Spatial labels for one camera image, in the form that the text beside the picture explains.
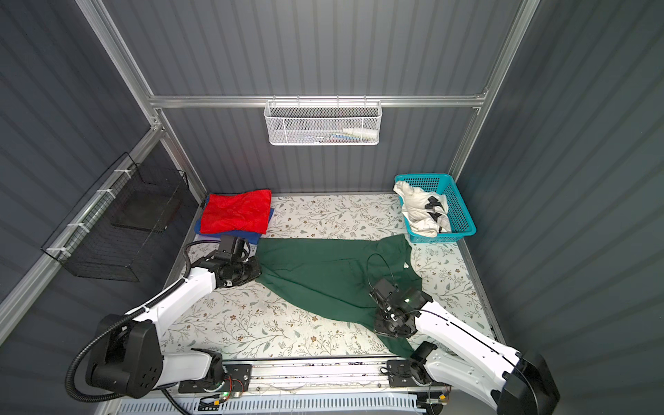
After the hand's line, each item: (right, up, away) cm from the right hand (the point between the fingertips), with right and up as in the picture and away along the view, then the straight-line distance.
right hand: (383, 332), depth 78 cm
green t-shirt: (-13, +14, +17) cm, 26 cm away
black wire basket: (-79, +31, -5) cm, 85 cm away
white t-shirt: (+25, +37, +33) cm, 56 cm away
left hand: (-40, +17, +10) cm, 45 cm away
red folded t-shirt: (-52, +38, +28) cm, 70 cm away
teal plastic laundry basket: (+36, +33, +24) cm, 54 cm away
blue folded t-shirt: (-50, +28, +28) cm, 63 cm away
